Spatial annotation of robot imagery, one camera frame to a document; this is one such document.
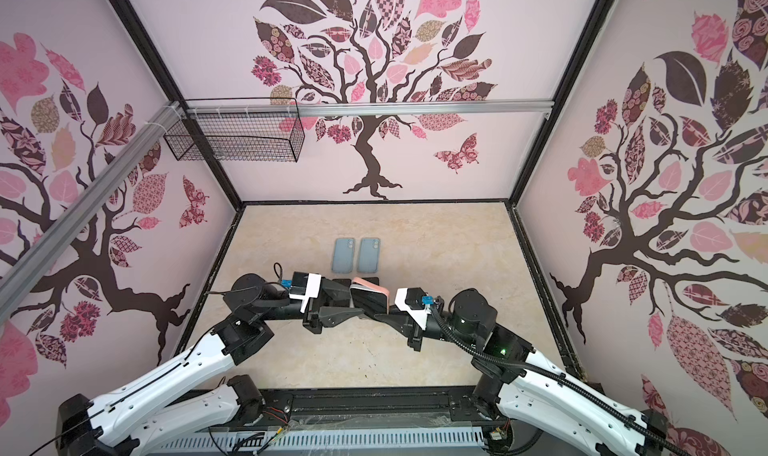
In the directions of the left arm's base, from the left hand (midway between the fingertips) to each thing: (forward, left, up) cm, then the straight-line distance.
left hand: (366, 308), depth 56 cm
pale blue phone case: (+34, +3, -34) cm, 48 cm away
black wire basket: (+62, +36, 0) cm, 71 cm away
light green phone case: (+36, +12, -35) cm, 52 cm away
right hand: (+1, -3, -3) cm, 4 cm away
